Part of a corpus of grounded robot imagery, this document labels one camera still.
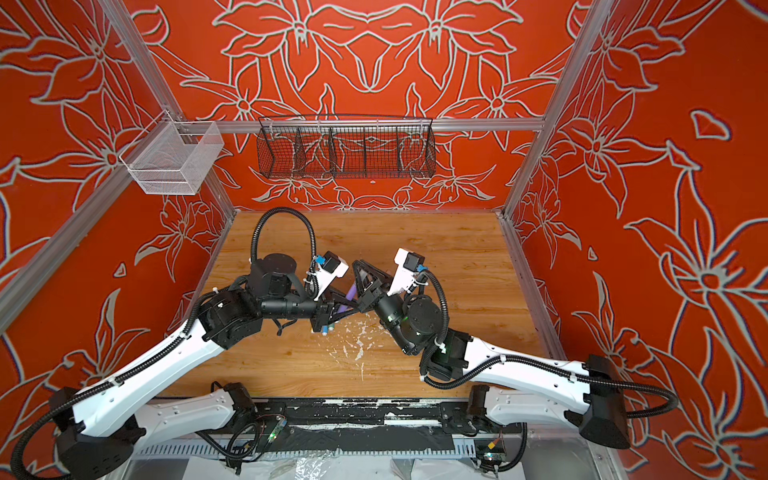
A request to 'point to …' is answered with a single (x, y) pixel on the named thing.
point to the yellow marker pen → (311, 330)
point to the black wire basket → (337, 146)
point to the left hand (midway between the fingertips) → (355, 297)
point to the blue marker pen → (325, 329)
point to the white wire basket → (173, 157)
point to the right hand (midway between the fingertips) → (343, 272)
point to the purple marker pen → (351, 295)
